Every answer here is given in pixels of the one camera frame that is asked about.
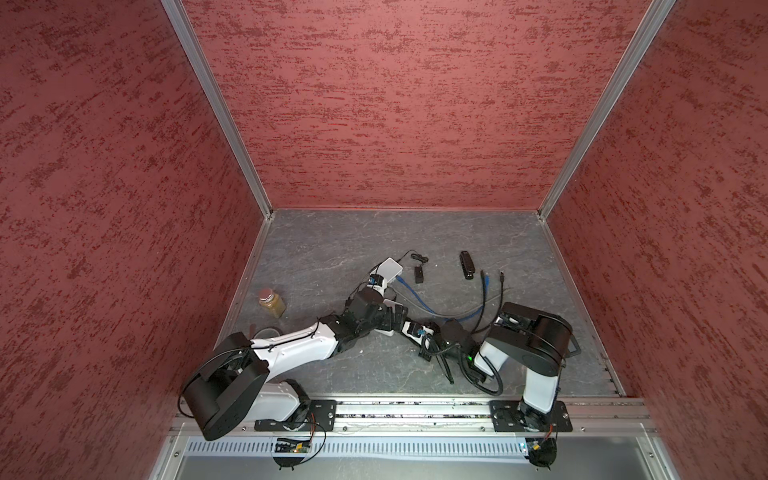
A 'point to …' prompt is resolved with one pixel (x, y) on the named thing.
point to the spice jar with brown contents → (272, 301)
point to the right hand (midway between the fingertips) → (404, 335)
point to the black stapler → (467, 264)
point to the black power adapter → (418, 269)
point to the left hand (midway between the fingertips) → (394, 314)
